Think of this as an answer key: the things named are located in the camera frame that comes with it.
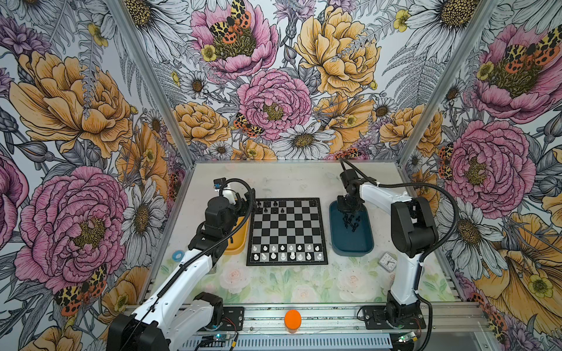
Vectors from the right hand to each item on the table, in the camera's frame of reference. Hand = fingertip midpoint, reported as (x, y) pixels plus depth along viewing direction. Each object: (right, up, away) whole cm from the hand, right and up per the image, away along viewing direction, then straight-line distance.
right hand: (346, 214), depth 98 cm
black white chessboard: (-26, -6, -6) cm, 27 cm away
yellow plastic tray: (-46, -9, -10) cm, 48 cm away
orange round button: (-24, -27, -32) cm, 48 cm away
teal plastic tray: (-2, -11, -6) cm, 12 cm away
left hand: (-41, +9, -18) cm, 46 cm away
